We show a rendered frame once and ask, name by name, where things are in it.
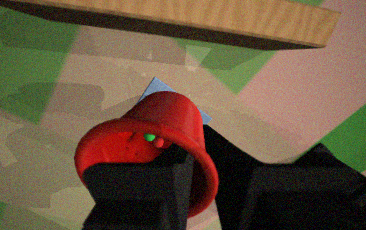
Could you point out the red cup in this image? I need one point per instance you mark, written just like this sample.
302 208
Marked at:
166 114

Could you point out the small red ball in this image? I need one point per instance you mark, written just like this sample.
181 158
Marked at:
158 142

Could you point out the wooden flat bar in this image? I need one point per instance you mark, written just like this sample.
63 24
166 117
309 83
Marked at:
271 25

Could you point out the green marble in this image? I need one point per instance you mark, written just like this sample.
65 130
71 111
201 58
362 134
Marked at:
148 137

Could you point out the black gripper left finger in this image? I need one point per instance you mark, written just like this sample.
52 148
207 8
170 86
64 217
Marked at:
166 178

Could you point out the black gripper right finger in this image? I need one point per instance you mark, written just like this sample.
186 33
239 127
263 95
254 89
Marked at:
242 177

